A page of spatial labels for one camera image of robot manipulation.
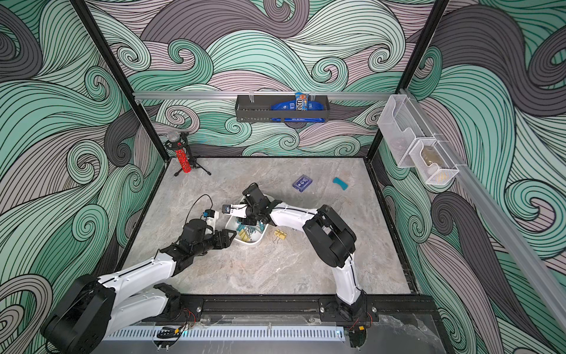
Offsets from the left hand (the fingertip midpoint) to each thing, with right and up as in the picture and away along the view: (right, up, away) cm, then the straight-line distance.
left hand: (231, 231), depth 86 cm
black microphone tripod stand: (-26, +30, +25) cm, 47 cm away
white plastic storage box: (+4, -2, +4) cm, 6 cm away
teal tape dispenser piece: (+50, +18, +22) cm, 58 cm away
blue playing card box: (+31, +18, +21) cm, 42 cm away
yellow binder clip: (+20, -2, +4) cm, 20 cm away
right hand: (+3, +8, +7) cm, 11 cm away
